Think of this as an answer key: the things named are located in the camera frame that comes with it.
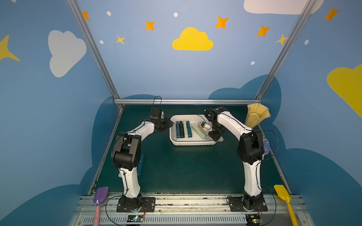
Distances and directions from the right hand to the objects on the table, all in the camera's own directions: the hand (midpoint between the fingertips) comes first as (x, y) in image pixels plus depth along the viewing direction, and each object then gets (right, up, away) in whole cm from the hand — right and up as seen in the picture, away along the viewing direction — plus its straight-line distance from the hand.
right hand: (220, 135), depth 94 cm
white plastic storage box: (-16, -5, +10) cm, 19 cm away
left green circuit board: (-50, -40, -23) cm, 68 cm away
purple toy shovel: (-71, -31, -17) cm, 79 cm away
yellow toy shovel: (+31, -31, -16) cm, 46 cm away
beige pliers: (-11, +6, -6) cm, 14 cm away
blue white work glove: (+34, -8, +4) cm, 35 cm away
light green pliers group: (-14, +2, +9) cm, 16 cm away
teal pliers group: (-29, +3, +9) cm, 30 cm away
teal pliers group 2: (-20, +2, +8) cm, 22 cm away
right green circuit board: (+11, -41, -22) cm, 48 cm away
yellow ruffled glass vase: (+25, +15, +1) cm, 30 cm away
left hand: (-32, +8, +5) cm, 33 cm away
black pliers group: (-26, +3, +9) cm, 28 cm away
